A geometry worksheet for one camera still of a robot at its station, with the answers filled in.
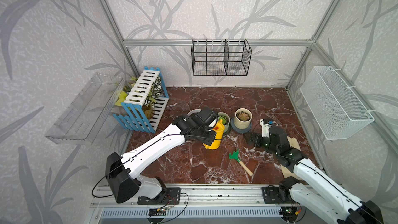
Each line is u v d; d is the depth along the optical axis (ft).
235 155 2.84
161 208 2.32
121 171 1.27
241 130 3.15
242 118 3.05
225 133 3.11
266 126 2.39
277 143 2.00
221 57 3.37
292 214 2.30
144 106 2.47
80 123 2.09
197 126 1.68
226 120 3.02
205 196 2.47
